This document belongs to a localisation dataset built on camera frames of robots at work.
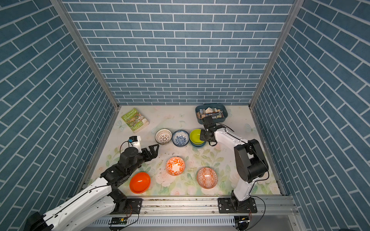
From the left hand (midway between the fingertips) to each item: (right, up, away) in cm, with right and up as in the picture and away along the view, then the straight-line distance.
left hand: (157, 147), depth 79 cm
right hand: (+28, +4, +16) cm, 32 cm away
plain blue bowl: (+23, -2, +15) cm, 28 cm away
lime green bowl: (+21, +4, +18) cm, 28 cm away
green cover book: (-25, +15, +29) cm, 41 cm away
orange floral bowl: (+9, -13, +8) cm, 18 cm away
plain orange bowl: (-10, -20, 0) cm, 22 cm away
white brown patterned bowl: (-1, +4, +20) cm, 20 cm away
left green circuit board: (-18, -36, -7) cm, 41 cm away
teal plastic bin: (+44, +25, +35) cm, 62 cm away
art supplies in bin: (+38, +20, +35) cm, 55 cm away
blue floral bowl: (+12, +3, +17) cm, 21 cm away
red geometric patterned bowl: (+28, -18, +4) cm, 34 cm away
